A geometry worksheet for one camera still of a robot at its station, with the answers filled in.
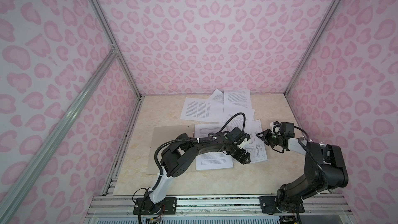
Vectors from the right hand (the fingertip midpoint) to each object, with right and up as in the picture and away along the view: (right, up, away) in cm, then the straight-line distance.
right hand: (259, 133), depth 93 cm
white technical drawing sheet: (-2, -9, -4) cm, 10 cm away
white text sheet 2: (-33, +13, +18) cm, 40 cm away
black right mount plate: (-3, -31, -20) cm, 37 cm away
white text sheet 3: (-23, +24, +28) cm, 44 cm away
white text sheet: (-29, -15, -5) cm, 33 cm away
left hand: (-10, -12, -6) cm, 17 cm away
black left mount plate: (-49, -31, -20) cm, 61 cm away
